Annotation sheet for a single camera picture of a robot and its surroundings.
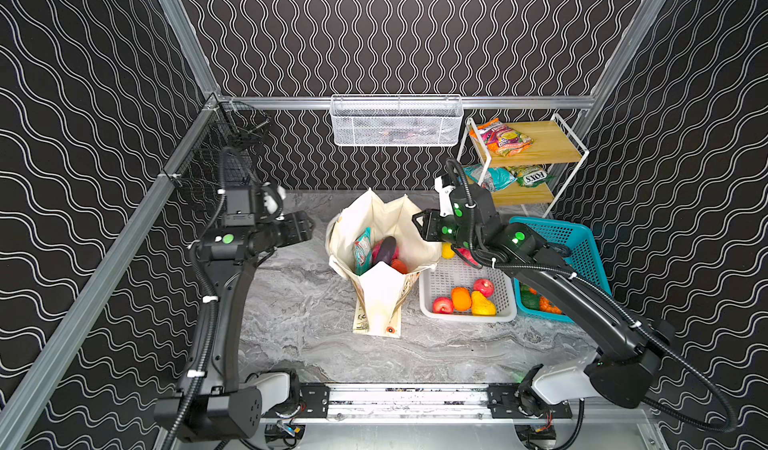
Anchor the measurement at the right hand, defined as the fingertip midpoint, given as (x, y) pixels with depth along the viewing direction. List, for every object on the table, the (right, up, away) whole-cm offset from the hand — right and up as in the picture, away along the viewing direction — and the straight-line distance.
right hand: (416, 217), depth 70 cm
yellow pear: (+20, -25, +14) cm, 35 cm away
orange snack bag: (+25, +22, +13) cm, 36 cm away
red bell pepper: (-3, -14, +18) cm, 23 cm away
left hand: (-26, -2, +1) cm, 26 cm away
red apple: (+23, -20, +19) cm, 36 cm away
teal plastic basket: (+56, -12, +24) cm, 62 cm away
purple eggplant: (-7, -10, +19) cm, 22 cm away
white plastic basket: (+14, -18, +27) cm, 35 cm away
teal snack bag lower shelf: (+30, +14, +30) cm, 44 cm away
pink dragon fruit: (-10, -9, +24) cm, 27 cm away
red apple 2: (+9, -24, +14) cm, 29 cm away
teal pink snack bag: (-14, -10, +15) cm, 23 cm away
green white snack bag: (+41, +15, +30) cm, 53 cm away
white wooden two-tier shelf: (+31, +16, +14) cm, 38 cm away
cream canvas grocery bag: (-9, -18, -1) cm, 20 cm away
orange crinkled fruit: (+15, -23, +16) cm, 32 cm away
